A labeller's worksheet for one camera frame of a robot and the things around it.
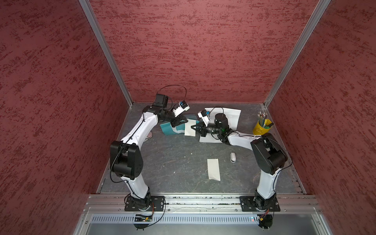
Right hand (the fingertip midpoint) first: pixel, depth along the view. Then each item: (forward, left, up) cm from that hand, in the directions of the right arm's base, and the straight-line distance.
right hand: (192, 128), depth 88 cm
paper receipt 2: (-20, -12, -16) cm, 28 cm away
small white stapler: (-14, -25, -12) cm, 31 cm away
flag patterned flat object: (+3, +30, -12) cm, 33 cm away
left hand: (+1, +5, +6) cm, 8 cm away
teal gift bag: (0, +15, +1) cm, 15 cm away
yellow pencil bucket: (+5, -48, -7) cm, 49 cm away
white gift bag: (+5, -25, +4) cm, 26 cm away
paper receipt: (-1, +2, -1) cm, 3 cm away
